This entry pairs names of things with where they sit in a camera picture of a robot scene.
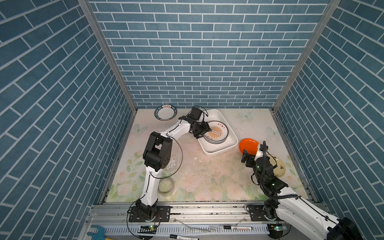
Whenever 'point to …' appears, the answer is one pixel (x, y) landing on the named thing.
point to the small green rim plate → (165, 112)
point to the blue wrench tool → (99, 235)
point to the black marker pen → (180, 237)
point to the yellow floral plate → (279, 171)
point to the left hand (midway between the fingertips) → (209, 131)
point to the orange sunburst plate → (219, 134)
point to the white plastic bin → (232, 140)
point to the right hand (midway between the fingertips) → (250, 150)
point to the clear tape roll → (165, 187)
